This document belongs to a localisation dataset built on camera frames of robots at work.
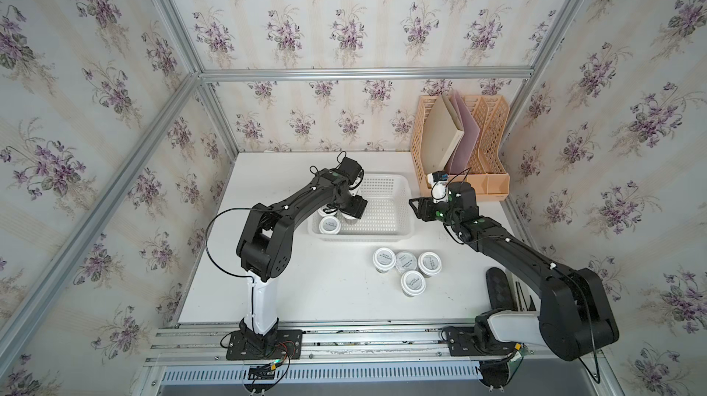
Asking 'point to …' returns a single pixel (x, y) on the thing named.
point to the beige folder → (442, 132)
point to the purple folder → (461, 153)
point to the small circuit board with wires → (265, 371)
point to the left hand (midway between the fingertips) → (354, 209)
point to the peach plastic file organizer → (487, 170)
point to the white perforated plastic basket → (388, 215)
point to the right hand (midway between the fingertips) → (419, 200)
